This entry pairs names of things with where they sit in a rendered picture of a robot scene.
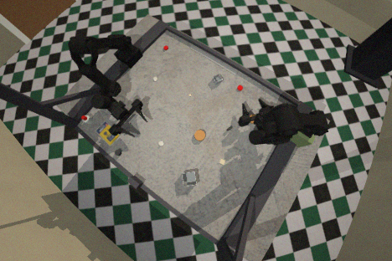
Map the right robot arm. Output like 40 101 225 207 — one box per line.
249 103 329 146

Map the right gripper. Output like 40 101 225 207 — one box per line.
238 99 274 130

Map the orange wooden disc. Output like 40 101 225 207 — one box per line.
194 130 205 141

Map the grey flat bar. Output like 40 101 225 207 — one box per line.
190 46 238 75

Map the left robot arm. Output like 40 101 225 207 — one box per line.
68 34 135 120

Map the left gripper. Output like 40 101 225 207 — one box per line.
109 99 147 137

